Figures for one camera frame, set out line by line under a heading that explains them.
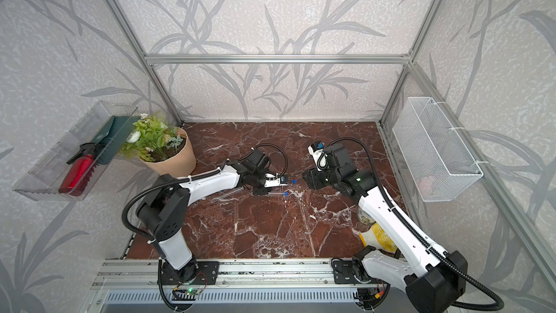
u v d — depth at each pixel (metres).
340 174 0.55
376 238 0.81
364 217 0.81
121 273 0.75
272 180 0.79
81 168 0.60
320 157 0.65
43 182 0.58
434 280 0.37
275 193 0.92
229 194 0.93
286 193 0.93
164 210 0.47
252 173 0.71
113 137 0.75
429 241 0.41
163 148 0.89
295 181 0.98
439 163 0.61
